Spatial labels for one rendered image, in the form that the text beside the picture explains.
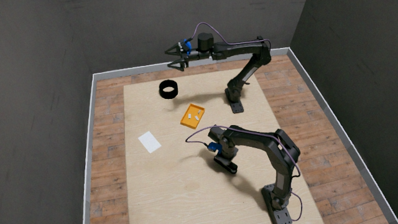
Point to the black short cylinder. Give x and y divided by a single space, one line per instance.
168 94

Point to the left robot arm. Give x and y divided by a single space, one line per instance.
278 195

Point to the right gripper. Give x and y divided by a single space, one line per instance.
186 56

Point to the white sheet of paper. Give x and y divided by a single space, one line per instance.
149 142

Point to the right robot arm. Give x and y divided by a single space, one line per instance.
221 50

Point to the orange shallow tray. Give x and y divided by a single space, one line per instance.
193 110

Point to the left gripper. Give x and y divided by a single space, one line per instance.
225 158

